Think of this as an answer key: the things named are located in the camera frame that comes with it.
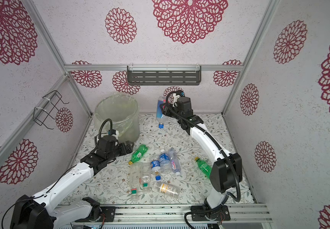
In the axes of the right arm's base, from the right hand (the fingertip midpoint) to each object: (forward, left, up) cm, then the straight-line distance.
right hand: (162, 103), depth 79 cm
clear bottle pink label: (-23, -8, -28) cm, 37 cm away
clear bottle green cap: (-27, +10, -33) cm, 44 cm away
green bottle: (-24, -26, -30) cm, 46 cm away
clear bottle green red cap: (-31, +16, -34) cm, 48 cm away
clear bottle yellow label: (-38, -6, -29) cm, 48 cm away
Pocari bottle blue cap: (-23, +4, -28) cm, 37 cm away
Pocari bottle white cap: (-21, -2, -29) cm, 36 cm away
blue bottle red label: (-7, 0, -5) cm, 8 cm away
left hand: (-16, +20, -18) cm, 31 cm away
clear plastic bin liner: (+15, +31, -21) cm, 40 cm away
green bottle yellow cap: (-16, +16, -28) cm, 36 cm away
